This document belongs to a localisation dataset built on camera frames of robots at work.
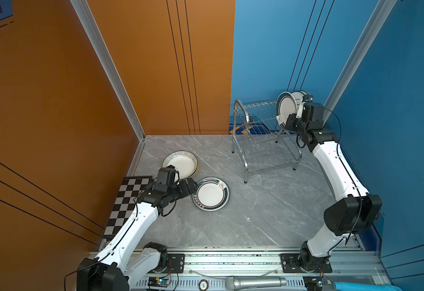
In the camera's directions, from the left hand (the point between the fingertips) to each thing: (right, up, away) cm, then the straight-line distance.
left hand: (191, 184), depth 82 cm
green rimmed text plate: (+9, -6, +9) cm, 15 cm away
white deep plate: (-7, +9, +21) cm, 23 cm away
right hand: (+46, +31, -1) cm, 56 cm away
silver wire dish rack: (+41, +19, +30) cm, 54 cm away
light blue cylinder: (+58, -35, -16) cm, 70 cm away
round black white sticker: (+7, -36, -13) cm, 39 cm away
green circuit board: (-10, -36, -11) cm, 39 cm away
